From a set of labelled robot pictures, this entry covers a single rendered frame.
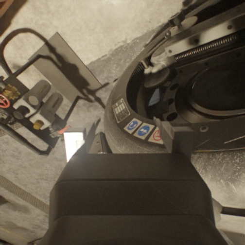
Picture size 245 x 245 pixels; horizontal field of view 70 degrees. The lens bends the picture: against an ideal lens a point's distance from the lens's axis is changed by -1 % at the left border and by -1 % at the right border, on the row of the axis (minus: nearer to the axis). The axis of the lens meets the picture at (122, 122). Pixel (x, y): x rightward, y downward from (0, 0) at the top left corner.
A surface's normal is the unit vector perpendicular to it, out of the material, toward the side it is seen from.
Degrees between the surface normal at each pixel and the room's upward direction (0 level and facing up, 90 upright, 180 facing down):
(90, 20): 0
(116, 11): 0
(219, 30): 24
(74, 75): 0
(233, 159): 74
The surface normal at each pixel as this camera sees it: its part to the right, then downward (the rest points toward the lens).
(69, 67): -0.12, 0.65
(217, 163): -0.65, -0.43
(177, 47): -0.44, 0.75
